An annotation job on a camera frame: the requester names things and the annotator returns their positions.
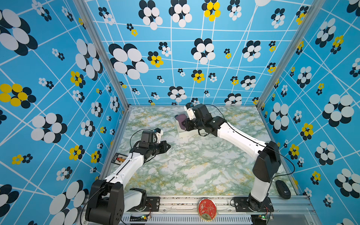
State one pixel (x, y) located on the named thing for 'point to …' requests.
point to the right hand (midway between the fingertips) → (184, 122)
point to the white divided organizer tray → (183, 133)
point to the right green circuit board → (262, 216)
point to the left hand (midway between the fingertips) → (171, 145)
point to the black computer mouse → (283, 190)
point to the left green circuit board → (143, 218)
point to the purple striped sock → (180, 118)
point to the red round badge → (207, 209)
